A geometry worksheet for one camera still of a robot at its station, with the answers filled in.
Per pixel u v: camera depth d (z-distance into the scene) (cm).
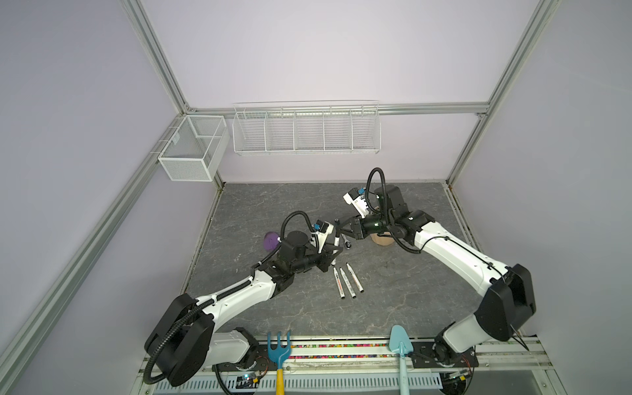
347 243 96
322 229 69
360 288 87
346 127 104
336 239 77
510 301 42
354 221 68
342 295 85
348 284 88
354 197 70
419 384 70
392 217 62
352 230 70
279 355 73
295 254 64
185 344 41
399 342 75
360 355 75
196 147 102
